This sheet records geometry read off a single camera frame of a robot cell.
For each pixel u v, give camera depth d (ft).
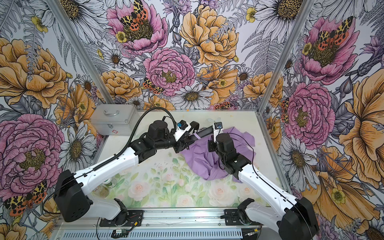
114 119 3.20
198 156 2.78
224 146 1.90
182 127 2.06
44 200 2.21
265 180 1.58
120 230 2.32
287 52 2.88
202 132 2.44
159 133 1.93
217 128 2.20
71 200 1.58
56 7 2.33
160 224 2.41
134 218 2.41
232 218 2.41
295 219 1.26
